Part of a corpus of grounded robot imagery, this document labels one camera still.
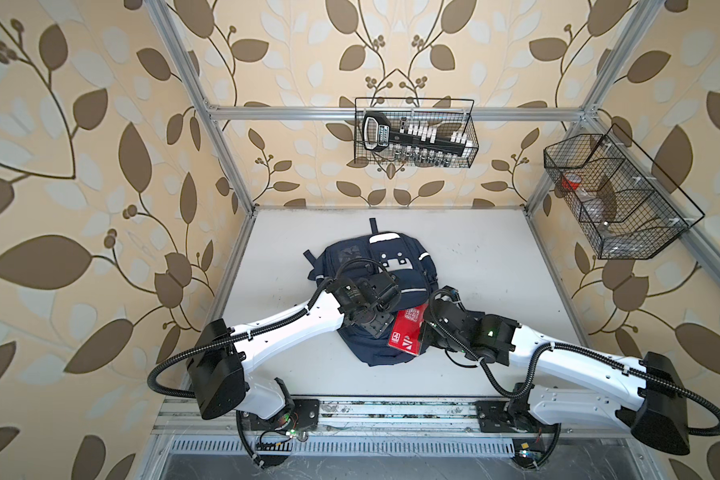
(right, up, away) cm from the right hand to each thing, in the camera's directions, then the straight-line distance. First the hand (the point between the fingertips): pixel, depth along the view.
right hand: (417, 333), depth 77 cm
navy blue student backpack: (0, +17, +20) cm, 26 cm away
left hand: (-10, +5, +2) cm, 12 cm away
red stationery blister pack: (-3, +1, +1) cm, 3 cm away
